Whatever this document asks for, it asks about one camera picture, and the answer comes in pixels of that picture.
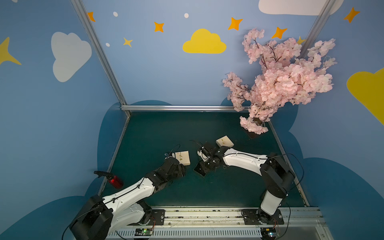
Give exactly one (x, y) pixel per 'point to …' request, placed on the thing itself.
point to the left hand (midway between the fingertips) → (186, 168)
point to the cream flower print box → (224, 141)
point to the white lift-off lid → (183, 157)
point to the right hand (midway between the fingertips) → (204, 167)
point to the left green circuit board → (144, 232)
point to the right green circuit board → (268, 233)
